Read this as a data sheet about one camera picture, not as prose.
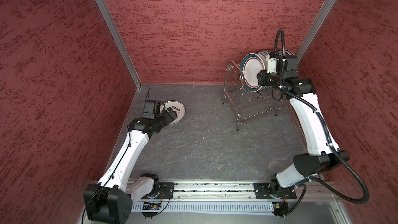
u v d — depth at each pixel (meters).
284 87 0.49
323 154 0.41
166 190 0.74
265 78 0.63
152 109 0.59
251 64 0.79
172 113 0.72
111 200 0.37
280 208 0.71
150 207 0.72
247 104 1.10
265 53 0.74
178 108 1.07
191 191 0.76
